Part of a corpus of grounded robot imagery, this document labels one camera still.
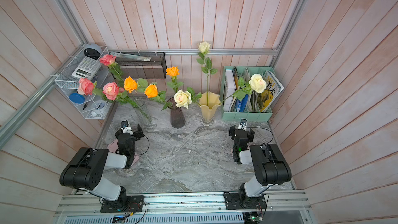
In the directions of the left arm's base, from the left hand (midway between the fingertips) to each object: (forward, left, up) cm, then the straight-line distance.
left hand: (131, 126), depth 92 cm
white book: (+16, -59, +16) cm, 64 cm away
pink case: (-10, +11, -6) cm, 16 cm away
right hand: (+2, -68, 0) cm, 68 cm away
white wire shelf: (+9, +23, +8) cm, 26 cm away
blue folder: (+13, -68, +5) cm, 70 cm away
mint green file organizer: (+15, -78, -5) cm, 80 cm away
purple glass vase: (+14, -26, -10) cm, 31 cm away
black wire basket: (+41, -1, +16) cm, 44 cm away
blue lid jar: (+2, +21, +23) cm, 31 cm away
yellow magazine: (+19, -87, +14) cm, 90 cm away
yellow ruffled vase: (+13, -48, +8) cm, 50 cm away
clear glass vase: (+11, -4, +8) cm, 14 cm away
